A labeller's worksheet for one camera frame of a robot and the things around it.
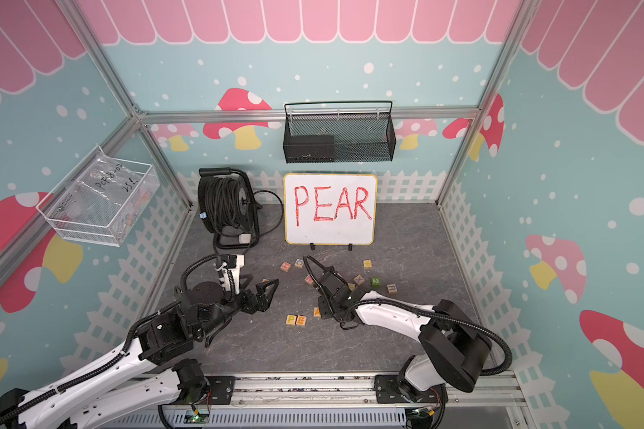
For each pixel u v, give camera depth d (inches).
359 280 37.5
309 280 37.3
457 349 16.9
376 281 37.2
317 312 34.3
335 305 25.5
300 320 34.1
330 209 39.2
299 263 39.2
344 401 29.2
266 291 24.5
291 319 34.3
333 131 37.1
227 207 36.1
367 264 39.2
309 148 35.5
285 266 39.1
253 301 24.0
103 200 28.4
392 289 36.7
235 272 23.7
